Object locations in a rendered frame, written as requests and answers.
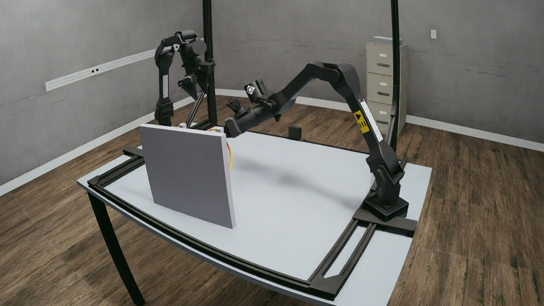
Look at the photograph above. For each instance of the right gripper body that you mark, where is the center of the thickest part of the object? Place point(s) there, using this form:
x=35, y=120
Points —
x=190, y=76

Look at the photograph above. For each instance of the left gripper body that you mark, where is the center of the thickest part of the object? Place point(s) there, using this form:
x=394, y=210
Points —
x=246, y=121

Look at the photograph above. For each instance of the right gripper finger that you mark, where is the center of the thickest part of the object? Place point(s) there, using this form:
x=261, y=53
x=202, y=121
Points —
x=191, y=90
x=202, y=82

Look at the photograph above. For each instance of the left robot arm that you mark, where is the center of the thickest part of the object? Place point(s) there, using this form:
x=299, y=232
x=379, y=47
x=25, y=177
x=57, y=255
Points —
x=382, y=160

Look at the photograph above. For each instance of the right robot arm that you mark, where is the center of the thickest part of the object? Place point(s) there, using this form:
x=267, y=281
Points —
x=189, y=48

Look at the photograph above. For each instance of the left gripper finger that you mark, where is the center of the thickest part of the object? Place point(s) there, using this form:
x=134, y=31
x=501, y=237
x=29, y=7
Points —
x=227, y=132

